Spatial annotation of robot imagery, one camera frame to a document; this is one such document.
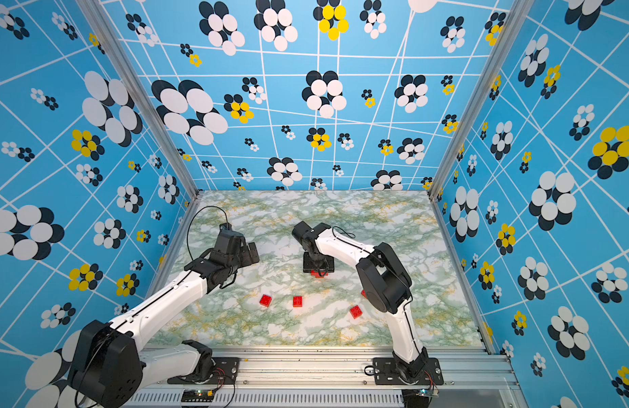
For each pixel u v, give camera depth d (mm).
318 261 784
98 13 691
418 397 691
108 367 398
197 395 722
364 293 875
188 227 1111
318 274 792
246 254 770
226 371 733
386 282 518
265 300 862
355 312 838
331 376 737
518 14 681
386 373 722
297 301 860
